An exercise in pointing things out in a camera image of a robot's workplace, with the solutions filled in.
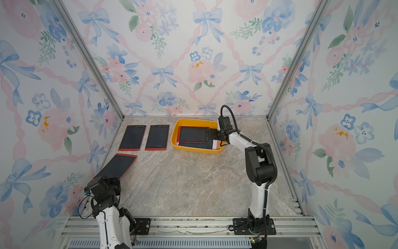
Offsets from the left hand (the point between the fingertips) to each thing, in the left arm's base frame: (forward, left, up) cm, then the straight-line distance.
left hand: (117, 173), depth 84 cm
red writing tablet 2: (+6, +4, -5) cm, 9 cm away
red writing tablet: (+31, -38, -5) cm, 50 cm away
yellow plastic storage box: (+42, -40, -5) cm, 58 cm away
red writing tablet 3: (+30, +3, -8) cm, 32 cm away
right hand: (+32, -54, -2) cm, 62 cm away
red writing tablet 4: (+31, -14, -9) cm, 35 cm away
